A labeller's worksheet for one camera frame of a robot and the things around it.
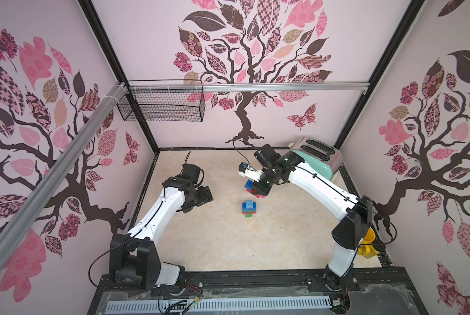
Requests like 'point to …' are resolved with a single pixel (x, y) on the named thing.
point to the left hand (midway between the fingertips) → (203, 205)
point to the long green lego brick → (249, 211)
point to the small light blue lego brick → (249, 204)
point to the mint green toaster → (323, 157)
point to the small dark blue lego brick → (249, 184)
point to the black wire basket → (165, 100)
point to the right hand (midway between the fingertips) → (256, 185)
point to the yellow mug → (367, 248)
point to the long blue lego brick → (253, 209)
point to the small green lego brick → (249, 215)
